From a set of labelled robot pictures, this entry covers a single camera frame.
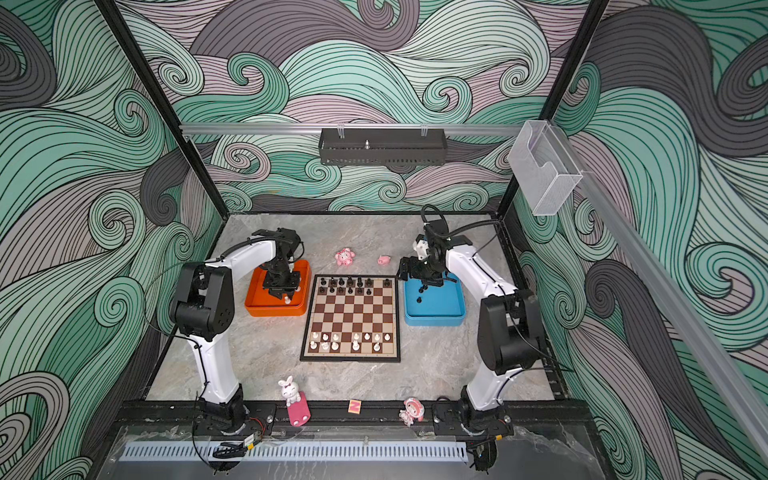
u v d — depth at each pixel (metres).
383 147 0.95
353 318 0.90
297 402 0.74
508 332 0.46
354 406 0.74
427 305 0.94
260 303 0.92
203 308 0.53
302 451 0.70
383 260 1.04
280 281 0.83
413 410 0.72
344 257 1.03
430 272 0.76
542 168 0.79
